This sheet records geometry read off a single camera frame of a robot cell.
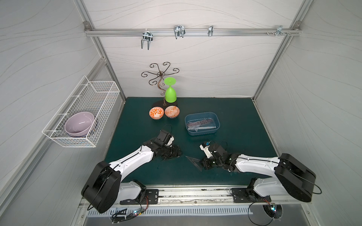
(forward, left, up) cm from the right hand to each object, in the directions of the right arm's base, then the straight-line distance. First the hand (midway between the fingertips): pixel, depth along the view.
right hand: (199, 161), depth 85 cm
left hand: (+2, +12, +5) cm, 13 cm away
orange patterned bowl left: (+36, +33, +1) cm, 49 cm away
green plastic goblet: (+35, +20, +21) cm, 46 cm away
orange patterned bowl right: (+39, +21, 0) cm, 44 cm away
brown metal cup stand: (+46, +28, +1) cm, 54 cm away
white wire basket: (+23, +59, +31) cm, 71 cm away
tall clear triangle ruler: (0, +2, -1) cm, 2 cm away
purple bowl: (+2, +56, +34) cm, 66 cm away
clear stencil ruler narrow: (+30, -1, -1) cm, 30 cm away
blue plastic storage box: (+34, +2, +2) cm, 34 cm away
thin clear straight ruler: (+25, -3, -1) cm, 25 cm away
